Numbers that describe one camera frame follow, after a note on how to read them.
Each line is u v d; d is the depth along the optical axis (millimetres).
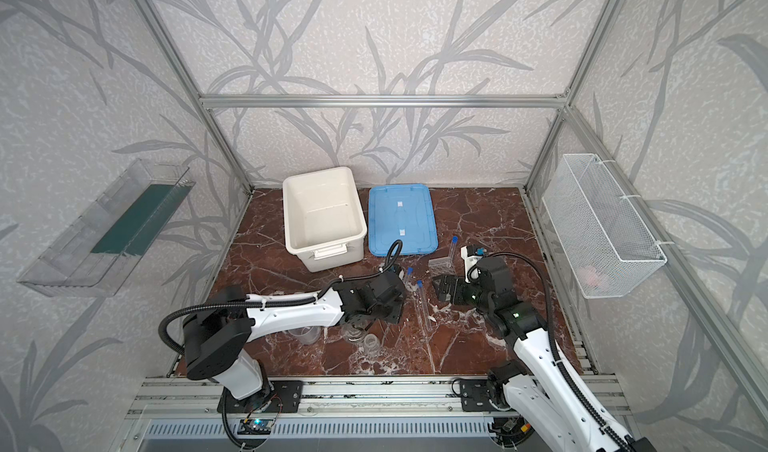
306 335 823
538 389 590
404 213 1120
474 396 733
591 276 725
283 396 737
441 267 961
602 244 609
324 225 1113
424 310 886
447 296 694
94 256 638
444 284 682
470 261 705
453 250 907
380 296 642
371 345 745
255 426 707
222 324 493
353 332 799
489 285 582
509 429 757
